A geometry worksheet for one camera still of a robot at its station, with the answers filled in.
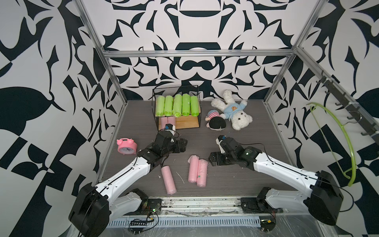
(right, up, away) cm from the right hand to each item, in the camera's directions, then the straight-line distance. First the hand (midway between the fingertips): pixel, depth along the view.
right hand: (213, 157), depth 81 cm
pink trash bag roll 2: (-25, +20, +19) cm, 37 cm away
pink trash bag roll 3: (-24, -12, -2) cm, 27 cm away
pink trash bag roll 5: (-6, -9, 0) cm, 10 cm away
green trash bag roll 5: (-10, +28, +9) cm, 31 cm away
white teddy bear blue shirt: (+17, +25, +23) cm, 38 cm away
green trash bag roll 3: (-20, +26, +6) cm, 33 cm away
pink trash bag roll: (-31, +19, +20) cm, 41 cm away
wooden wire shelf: (-18, +18, +23) cm, 34 cm away
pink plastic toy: (-48, +5, +4) cm, 49 cm away
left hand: (-17, +10, +1) cm, 20 cm away
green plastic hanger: (+52, +28, -2) cm, 59 cm away
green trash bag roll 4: (-15, +32, +10) cm, 36 cm away
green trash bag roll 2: (-25, +29, +10) cm, 40 cm away
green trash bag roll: (-31, +29, +10) cm, 43 cm away
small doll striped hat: (+5, +19, +16) cm, 26 cm away
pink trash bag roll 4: (-10, -5, +5) cm, 13 cm away
